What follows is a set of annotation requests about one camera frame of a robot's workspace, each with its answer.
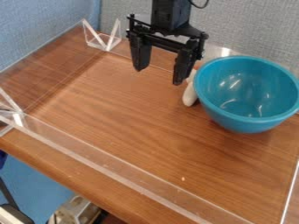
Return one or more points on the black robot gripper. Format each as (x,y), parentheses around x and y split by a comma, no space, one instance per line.
(167,31)

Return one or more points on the white toy mushroom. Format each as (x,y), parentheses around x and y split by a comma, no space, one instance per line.
(190,96)

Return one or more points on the blue plastic bowl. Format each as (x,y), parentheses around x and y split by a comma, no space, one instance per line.
(247,93)

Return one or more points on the clear acrylic front barrier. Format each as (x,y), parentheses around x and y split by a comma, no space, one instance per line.
(167,194)

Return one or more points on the grey power strip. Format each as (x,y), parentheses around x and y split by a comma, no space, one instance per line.
(76,211)

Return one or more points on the clear acrylic corner bracket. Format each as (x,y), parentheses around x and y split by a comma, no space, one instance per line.
(100,40)

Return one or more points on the clear acrylic left bracket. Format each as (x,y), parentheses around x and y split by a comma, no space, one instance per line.
(11,114)

